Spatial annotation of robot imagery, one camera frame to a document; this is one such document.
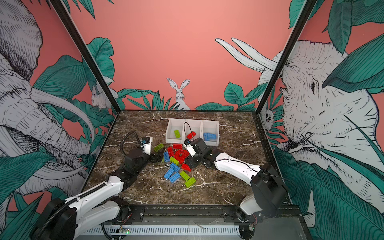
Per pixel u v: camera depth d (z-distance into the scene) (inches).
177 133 42.2
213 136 40.9
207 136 40.8
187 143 29.8
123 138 41.1
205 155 25.3
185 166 35.4
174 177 33.7
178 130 42.5
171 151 38.4
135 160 24.6
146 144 27.8
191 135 40.3
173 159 36.3
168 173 33.9
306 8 27.5
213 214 29.6
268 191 16.9
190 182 32.9
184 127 40.1
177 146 38.9
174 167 35.6
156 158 29.4
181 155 37.6
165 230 27.6
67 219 15.6
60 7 27.2
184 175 33.9
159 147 38.5
